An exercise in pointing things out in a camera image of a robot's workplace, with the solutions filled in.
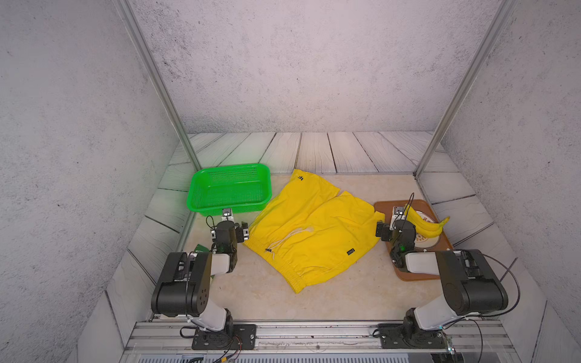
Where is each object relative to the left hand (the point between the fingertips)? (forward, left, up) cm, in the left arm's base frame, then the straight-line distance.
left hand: (233, 222), depth 95 cm
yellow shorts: (-1, -32, -4) cm, 32 cm away
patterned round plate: (-8, -79, -5) cm, 80 cm away
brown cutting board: (-9, -86, -5) cm, 87 cm away
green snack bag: (-9, +13, -5) cm, 17 cm away
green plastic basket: (+24, +17, -6) cm, 30 cm away
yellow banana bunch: (-4, -78, 0) cm, 78 cm away
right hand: (-2, -67, +1) cm, 67 cm away
